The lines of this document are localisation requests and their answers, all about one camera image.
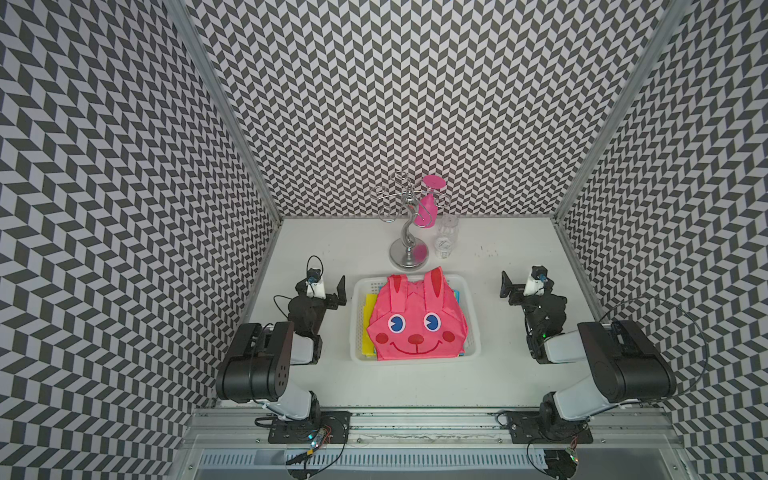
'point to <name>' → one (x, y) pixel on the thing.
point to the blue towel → (457, 295)
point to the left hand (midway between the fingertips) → (329, 276)
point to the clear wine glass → (447, 235)
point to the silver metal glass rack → (417, 204)
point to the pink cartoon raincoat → (417, 320)
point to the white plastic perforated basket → (373, 285)
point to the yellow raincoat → (368, 349)
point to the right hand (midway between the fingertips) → (518, 274)
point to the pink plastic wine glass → (427, 213)
